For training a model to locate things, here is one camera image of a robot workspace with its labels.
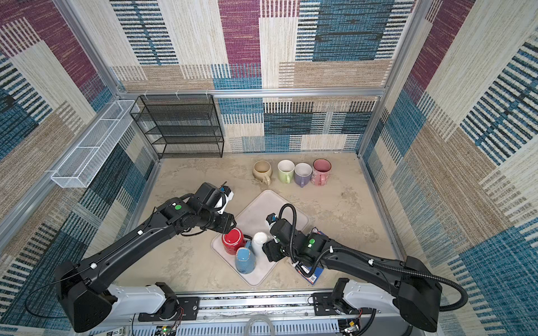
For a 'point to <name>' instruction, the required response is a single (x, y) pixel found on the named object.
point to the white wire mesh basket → (78, 169)
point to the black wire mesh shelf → (180, 126)
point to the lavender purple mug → (302, 173)
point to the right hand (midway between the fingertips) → (273, 247)
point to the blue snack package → (313, 278)
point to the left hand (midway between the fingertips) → (232, 220)
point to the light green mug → (286, 169)
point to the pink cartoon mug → (321, 168)
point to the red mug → (232, 239)
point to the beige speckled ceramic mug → (262, 171)
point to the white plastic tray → (253, 220)
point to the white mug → (259, 239)
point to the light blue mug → (245, 260)
